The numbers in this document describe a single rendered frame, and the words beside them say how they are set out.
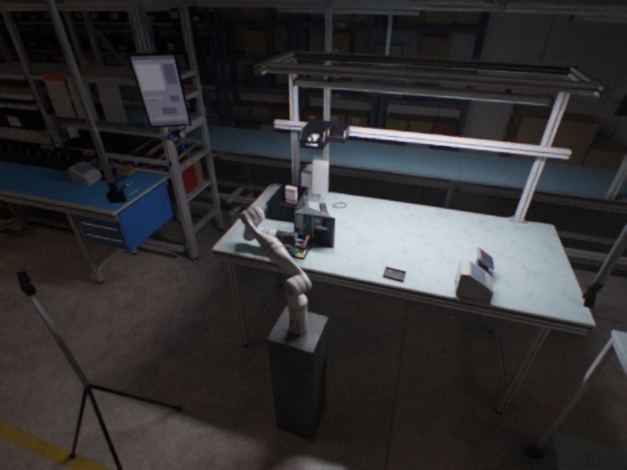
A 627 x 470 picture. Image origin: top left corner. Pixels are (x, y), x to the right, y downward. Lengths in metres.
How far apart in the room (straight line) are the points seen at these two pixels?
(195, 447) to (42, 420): 1.04
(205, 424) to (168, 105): 2.14
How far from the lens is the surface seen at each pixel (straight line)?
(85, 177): 3.50
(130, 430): 2.80
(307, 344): 1.83
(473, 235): 2.46
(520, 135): 5.08
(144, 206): 3.23
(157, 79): 2.79
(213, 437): 2.61
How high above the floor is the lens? 2.28
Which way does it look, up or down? 35 degrees down
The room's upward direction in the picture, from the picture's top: straight up
